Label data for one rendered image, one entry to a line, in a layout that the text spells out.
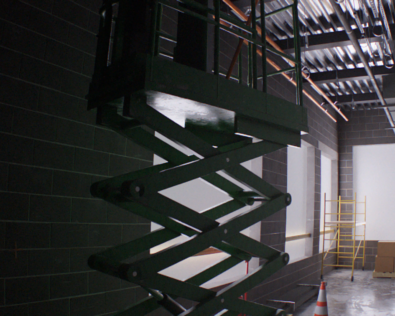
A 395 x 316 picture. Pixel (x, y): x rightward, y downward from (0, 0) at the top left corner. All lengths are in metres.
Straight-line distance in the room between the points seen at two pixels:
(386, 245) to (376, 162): 2.68
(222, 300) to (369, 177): 9.35
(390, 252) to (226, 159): 7.87
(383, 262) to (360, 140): 3.59
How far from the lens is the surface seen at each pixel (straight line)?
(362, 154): 11.73
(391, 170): 11.57
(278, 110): 2.91
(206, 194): 5.16
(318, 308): 5.11
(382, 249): 10.10
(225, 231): 2.59
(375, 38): 6.67
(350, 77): 8.52
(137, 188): 2.16
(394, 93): 7.29
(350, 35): 4.96
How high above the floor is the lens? 1.57
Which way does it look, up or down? 7 degrees up
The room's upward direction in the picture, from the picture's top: 2 degrees clockwise
